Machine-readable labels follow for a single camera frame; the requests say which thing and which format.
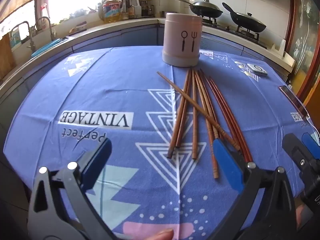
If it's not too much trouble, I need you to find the black wok with dark lid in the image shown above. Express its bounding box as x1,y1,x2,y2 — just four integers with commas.
222,2,267,33

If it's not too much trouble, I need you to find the white plastic holder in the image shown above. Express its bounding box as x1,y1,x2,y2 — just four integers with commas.
271,40,287,57

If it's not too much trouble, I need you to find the smartphone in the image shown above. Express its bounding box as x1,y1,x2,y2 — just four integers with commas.
279,85,308,119

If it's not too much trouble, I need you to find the wooden cutting board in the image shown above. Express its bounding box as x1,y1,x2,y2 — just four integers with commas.
0,34,17,80

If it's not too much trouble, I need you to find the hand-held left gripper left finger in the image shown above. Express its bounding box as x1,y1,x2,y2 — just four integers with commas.
27,137,113,240

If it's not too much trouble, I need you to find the person's right hand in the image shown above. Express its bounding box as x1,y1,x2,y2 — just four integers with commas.
296,203,313,228

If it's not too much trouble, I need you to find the metal spice rack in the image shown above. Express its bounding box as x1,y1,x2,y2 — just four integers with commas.
125,0,155,18

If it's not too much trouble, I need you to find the cooking oil bottle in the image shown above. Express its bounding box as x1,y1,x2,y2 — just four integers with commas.
101,1,123,24

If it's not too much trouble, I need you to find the angular metal faucet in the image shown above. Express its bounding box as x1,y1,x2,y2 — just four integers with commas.
9,21,37,53

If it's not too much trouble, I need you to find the red wooden chopstick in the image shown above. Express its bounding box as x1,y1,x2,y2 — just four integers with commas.
205,76,249,163

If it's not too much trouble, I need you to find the glass door with wooden frame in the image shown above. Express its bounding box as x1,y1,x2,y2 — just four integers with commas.
285,0,320,100

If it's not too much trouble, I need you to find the blue plastic basin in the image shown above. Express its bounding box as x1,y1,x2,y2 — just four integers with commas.
31,39,68,57

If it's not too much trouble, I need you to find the gas stove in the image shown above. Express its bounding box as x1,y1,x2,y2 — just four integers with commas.
200,16,268,49

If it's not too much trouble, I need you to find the white cable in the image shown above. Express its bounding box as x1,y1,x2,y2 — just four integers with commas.
304,116,320,133

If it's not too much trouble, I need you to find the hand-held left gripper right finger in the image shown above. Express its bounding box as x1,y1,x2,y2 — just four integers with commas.
212,139,297,240

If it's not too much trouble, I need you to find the person's left hand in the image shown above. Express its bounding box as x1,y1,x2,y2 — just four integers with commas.
144,228,175,240

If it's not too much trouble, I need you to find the black wok with steel lid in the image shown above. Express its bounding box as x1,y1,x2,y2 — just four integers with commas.
174,0,223,18

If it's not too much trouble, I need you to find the pink ceramic utensil holder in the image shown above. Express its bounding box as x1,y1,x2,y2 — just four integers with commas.
162,12,202,67

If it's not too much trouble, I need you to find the blue printed tablecloth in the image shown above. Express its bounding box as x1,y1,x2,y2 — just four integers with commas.
2,45,320,240

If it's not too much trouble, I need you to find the white square device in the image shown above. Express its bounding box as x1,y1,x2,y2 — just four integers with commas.
247,64,268,77

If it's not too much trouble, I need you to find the white plastic jug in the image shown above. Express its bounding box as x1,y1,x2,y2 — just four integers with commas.
129,0,142,19

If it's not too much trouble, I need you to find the tall metal faucet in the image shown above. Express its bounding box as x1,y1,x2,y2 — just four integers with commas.
35,16,57,42

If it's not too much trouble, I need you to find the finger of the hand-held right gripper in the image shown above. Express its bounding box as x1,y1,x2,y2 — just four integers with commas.
302,132,320,153
282,133,313,171

